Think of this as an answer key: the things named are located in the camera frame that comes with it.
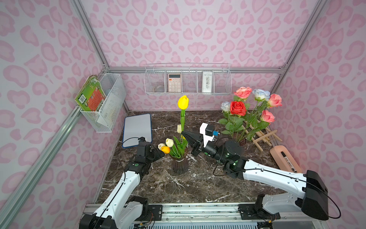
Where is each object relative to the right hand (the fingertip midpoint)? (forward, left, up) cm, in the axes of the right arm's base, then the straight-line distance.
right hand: (182, 134), depth 57 cm
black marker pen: (+6, -65, -42) cm, 78 cm away
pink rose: (+14, -40, -6) cm, 43 cm away
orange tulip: (-2, +8, -10) cm, 13 cm away
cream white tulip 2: (+1, +7, -8) cm, 10 cm away
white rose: (+21, -21, -5) cm, 30 cm away
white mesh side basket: (+19, +46, -14) cm, 52 cm away
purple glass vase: (-1, +3, -26) cm, 26 cm away
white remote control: (+47, -13, -9) cm, 49 cm away
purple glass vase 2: (+11, -30, -20) cm, 38 cm away
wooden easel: (+25, -52, -39) cm, 70 cm away
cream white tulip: (+11, +3, -12) cm, 16 cm away
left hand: (+8, +18, -28) cm, 34 cm away
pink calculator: (+46, +8, -8) cm, 48 cm away
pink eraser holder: (+9, -63, -42) cm, 76 cm away
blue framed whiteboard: (+33, +41, -40) cm, 66 cm away
